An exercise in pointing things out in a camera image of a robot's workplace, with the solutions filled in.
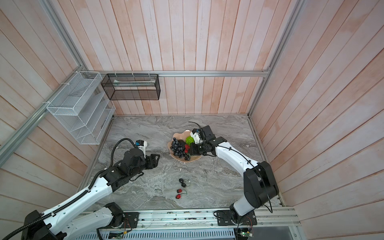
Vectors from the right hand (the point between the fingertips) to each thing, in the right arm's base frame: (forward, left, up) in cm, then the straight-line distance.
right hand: (188, 151), depth 85 cm
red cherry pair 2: (-22, +5, -11) cm, 25 cm away
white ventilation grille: (-39, +11, -12) cm, 43 cm away
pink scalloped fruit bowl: (+17, +6, -9) cm, 20 cm away
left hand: (-8, +17, +3) cm, 19 cm away
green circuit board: (-38, -28, -14) cm, 49 cm away
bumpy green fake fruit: (+11, 0, -5) cm, 12 cm away
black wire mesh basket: (+44, +41, +13) cm, 62 cm away
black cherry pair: (-14, +4, -11) cm, 18 cm away
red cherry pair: (+2, +1, +1) cm, 3 cm away
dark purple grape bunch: (+4, +6, -6) cm, 9 cm away
